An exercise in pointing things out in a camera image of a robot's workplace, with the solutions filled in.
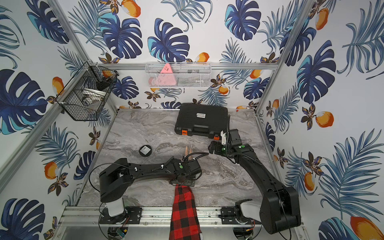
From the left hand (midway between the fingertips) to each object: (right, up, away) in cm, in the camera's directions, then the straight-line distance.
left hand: (187, 180), depth 83 cm
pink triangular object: (-13, +60, +7) cm, 61 cm away
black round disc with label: (-28, +14, +14) cm, 34 cm away
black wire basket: (-52, +48, -5) cm, 71 cm away
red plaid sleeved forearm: (-1, -17, -12) cm, 21 cm away
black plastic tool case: (+5, +35, +24) cm, 43 cm away
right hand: (+16, +18, +2) cm, 24 cm away
